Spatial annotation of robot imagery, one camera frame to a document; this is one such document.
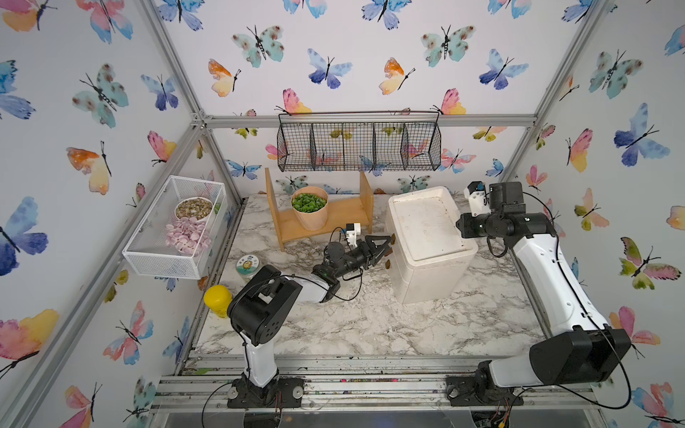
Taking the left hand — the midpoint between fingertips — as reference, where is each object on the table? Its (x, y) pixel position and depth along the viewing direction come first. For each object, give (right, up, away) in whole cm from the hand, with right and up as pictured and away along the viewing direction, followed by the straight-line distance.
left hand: (394, 243), depth 79 cm
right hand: (+20, +7, -1) cm, 22 cm away
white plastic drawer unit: (+9, -5, -7) cm, 12 cm away
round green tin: (-48, -8, +12) cm, 50 cm away
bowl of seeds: (-53, +10, -8) cm, 54 cm away
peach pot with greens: (-27, +12, +13) cm, 32 cm away
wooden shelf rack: (-14, +10, +26) cm, 31 cm away
